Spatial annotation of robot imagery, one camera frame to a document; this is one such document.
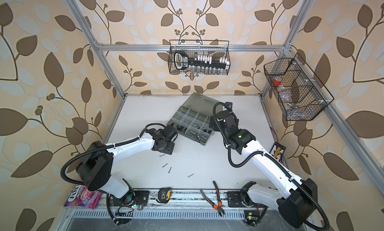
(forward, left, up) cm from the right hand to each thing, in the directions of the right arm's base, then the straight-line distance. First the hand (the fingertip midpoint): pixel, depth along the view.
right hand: (221, 120), depth 77 cm
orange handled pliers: (-36, +3, -22) cm, 42 cm away
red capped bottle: (+23, -36, +6) cm, 43 cm away
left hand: (-6, +30, -18) cm, 36 cm away
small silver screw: (-8, +35, -24) cm, 43 cm away
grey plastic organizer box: (+15, +16, -19) cm, 29 cm away
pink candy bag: (-29, +71, -20) cm, 80 cm away
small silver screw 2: (-14, +32, -24) cm, 42 cm away
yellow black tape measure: (-30, +30, -21) cm, 47 cm away
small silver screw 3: (-21, +18, -24) cm, 37 cm away
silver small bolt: (-18, +29, -24) cm, 42 cm away
